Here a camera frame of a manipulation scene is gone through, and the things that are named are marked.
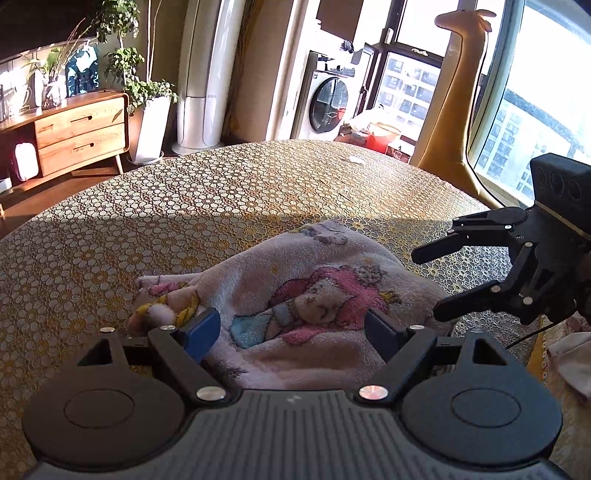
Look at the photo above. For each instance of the window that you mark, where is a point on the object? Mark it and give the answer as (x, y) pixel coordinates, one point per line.
(531, 120)

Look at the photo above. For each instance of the white pitcher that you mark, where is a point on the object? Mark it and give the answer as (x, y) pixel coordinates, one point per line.
(18, 99)

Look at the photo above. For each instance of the dark television screen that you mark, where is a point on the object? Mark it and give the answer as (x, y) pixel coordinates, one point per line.
(37, 23)

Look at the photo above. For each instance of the small white scrap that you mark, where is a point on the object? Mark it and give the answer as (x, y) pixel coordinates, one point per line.
(355, 158)

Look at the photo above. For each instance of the pink and white device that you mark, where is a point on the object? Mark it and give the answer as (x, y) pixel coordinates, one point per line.
(25, 161)

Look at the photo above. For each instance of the blue printed box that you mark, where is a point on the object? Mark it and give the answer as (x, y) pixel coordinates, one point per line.
(83, 74)

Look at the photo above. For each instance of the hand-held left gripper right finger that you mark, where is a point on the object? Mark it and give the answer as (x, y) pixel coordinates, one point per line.
(381, 330)

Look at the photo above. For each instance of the white plastic bag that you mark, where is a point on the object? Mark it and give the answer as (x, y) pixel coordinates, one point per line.
(369, 119)

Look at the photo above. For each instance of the white garment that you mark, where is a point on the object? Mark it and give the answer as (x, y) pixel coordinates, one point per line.
(572, 364)

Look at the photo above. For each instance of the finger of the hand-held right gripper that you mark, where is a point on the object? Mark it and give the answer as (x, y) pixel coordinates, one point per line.
(438, 249)
(461, 307)

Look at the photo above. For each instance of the glass vase with plants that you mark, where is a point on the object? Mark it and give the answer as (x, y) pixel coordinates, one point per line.
(51, 94)

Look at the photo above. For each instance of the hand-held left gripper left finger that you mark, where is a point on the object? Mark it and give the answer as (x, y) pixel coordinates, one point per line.
(203, 330)

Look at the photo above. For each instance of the white tower air conditioner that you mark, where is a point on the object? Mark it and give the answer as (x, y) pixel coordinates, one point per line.
(203, 92)

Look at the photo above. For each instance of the cartoon print fleece pajama pants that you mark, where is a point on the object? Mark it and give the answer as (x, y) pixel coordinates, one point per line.
(314, 277)

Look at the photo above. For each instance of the tan giraffe toy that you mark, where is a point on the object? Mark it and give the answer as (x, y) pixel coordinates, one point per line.
(448, 120)

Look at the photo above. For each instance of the potted plant white pot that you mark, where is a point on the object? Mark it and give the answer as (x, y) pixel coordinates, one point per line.
(150, 124)

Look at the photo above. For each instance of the red bucket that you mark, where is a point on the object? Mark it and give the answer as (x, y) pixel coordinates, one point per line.
(381, 141)

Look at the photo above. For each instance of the white washing machine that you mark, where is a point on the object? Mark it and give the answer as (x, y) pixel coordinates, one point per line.
(328, 106)

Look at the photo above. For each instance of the wooden drawer cabinet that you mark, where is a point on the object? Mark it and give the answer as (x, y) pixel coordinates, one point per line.
(78, 134)

